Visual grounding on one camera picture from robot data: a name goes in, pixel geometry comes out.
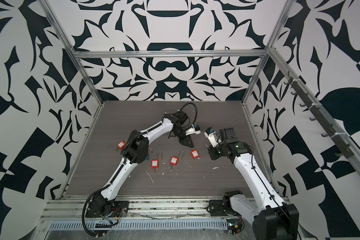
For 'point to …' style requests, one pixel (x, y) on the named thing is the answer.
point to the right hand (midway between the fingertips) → (211, 147)
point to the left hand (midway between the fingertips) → (193, 142)
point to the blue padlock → (148, 156)
